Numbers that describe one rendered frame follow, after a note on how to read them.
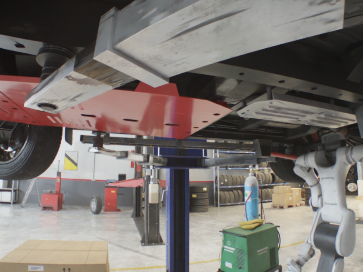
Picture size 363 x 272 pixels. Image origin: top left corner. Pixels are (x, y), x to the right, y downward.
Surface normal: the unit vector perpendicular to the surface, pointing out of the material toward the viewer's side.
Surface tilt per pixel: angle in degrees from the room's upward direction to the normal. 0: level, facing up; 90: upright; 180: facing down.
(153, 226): 90
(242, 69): 180
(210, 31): 180
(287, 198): 90
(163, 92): 135
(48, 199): 90
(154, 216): 90
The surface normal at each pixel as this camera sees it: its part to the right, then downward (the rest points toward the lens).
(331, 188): -0.95, 0.04
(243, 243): -0.83, -0.11
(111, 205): 0.29, -0.18
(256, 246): 0.56, -0.24
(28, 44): -0.14, 0.96
